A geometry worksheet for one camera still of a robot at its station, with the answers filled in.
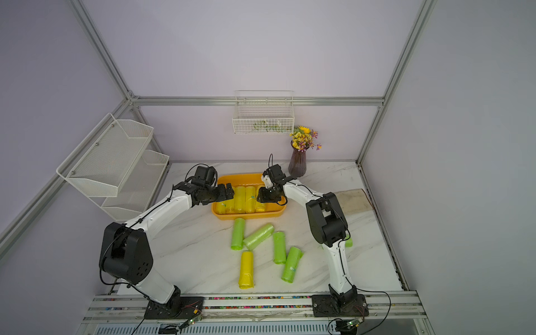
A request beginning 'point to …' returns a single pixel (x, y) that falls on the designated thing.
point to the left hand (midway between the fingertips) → (224, 196)
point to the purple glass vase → (297, 164)
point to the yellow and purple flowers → (303, 138)
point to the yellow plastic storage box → (251, 179)
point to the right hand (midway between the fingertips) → (261, 201)
